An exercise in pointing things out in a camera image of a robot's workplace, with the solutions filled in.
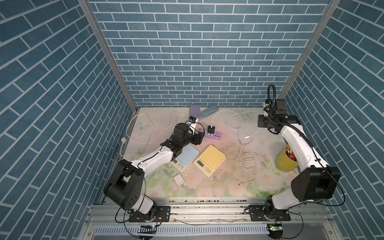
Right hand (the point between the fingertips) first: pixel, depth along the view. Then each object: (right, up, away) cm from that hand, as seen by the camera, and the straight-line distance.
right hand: (263, 120), depth 85 cm
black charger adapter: (-29, -7, +17) cm, 34 cm away
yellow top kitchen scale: (-31, -25, +6) cm, 40 cm away
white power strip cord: (-71, -14, +15) cm, 74 cm away
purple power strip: (-25, -10, +17) cm, 32 cm away
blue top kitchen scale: (-46, -24, +6) cm, 52 cm away
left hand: (-35, -7, +1) cm, 35 cm away
